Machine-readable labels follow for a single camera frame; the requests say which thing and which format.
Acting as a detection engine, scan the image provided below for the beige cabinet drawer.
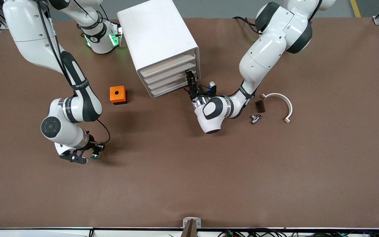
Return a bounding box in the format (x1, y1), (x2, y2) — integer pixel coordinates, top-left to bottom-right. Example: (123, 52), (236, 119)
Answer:
(147, 69), (190, 90)
(150, 79), (191, 97)
(143, 61), (197, 84)
(141, 54), (196, 77)

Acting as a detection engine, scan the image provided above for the white drawer cabinet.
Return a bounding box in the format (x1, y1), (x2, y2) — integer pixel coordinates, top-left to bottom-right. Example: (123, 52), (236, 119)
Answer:
(117, 0), (201, 99)

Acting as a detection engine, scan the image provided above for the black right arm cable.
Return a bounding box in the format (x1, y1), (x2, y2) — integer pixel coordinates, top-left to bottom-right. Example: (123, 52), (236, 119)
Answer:
(36, 0), (111, 145)

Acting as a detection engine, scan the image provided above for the orange button enclosure box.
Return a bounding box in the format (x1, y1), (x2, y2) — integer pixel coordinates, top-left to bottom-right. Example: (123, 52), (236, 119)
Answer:
(110, 86), (128, 105)

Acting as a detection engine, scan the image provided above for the black base cable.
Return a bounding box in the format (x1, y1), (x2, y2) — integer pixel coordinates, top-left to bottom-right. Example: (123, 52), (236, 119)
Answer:
(232, 16), (260, 34)

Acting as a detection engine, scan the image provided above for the white curved bracket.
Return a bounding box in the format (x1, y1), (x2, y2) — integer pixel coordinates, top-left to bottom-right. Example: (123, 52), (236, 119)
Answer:
(261, 93), (293, 124)

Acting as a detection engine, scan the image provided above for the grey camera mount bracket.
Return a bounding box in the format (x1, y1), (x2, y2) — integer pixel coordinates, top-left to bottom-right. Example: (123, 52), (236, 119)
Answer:
(180, 217), (202, 237)

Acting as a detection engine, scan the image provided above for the black cable bundle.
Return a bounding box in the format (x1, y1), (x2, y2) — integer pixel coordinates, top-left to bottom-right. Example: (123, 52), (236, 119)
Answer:
(218, 228), (344, 237)

